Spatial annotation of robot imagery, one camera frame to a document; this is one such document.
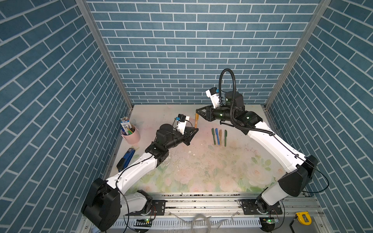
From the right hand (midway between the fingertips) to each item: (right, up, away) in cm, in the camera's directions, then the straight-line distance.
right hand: (199, 111), depth 69 cm
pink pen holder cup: (-42, -17, +24) cm, 51 cm away
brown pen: (-1, -3, +1) cm, 4 cm away
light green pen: (+11, -16, +33) cm, 38 cm away
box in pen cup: (-44, -6, +17) cm, 48 cm away
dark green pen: (+20, -17, +32) cm, 42 cm away
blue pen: (+14, -15, +35) cm, 41 cm away
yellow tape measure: (+51, -52, 0) cm, 73 cm away
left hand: (+1, -10, +4) cm, 11 cm away
